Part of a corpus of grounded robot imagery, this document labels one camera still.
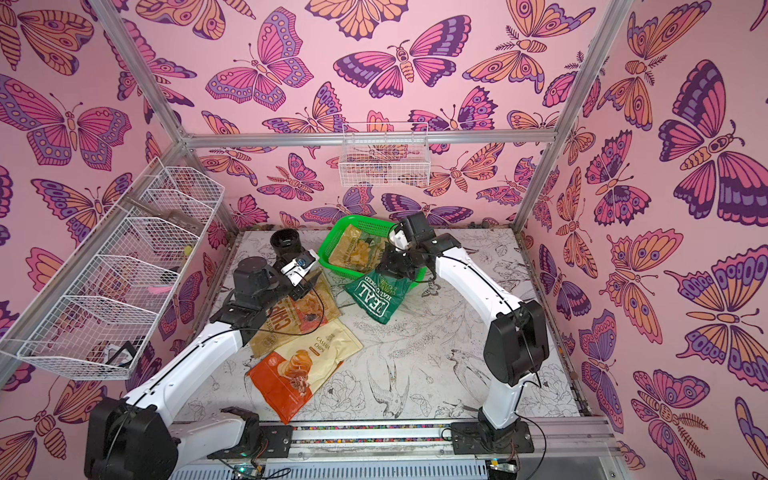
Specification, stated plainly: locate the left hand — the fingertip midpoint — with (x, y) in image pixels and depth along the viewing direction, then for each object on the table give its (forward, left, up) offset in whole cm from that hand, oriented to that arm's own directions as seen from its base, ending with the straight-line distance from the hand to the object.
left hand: (313, 258), depth 81 cm
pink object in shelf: (-11, +35, +2) cm, 37 cm away
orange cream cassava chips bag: (-24, +7, -23) cm, 34 cm away
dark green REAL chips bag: (-7, -17, -7) cm, 20 cm away
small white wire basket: (+34, -19, +10) cm, 41 cm away
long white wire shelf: (-22, +42, +3) cm, 48 cm away
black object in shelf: (-27, +33, +1) cm, 43 cm away
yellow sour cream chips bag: (+21, -9, -21) cm, 31 cm away
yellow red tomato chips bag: (-6, +9, -22) cm, 25 cm away
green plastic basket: (+25, 0, -16) cm, 30 cm away
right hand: (-2, -16, -3) cm, 16 cm away
